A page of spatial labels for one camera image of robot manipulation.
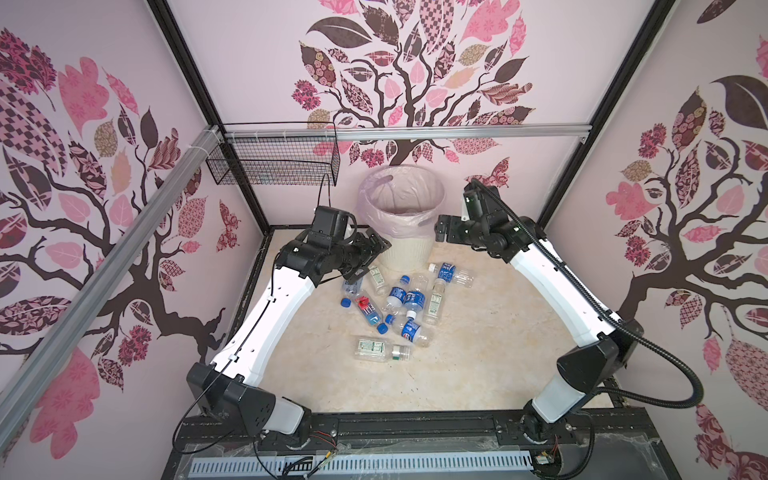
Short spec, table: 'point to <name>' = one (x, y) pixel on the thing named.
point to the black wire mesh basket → (276, 154)
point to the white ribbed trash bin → (408, 254)
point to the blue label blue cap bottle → (397, 294)
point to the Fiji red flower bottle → (370, 311)
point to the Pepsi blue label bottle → (411, 330)
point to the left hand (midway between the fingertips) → (382, 258)
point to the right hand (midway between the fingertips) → (452, 223)
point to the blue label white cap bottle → (415, 301)
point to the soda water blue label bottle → (353, 288)
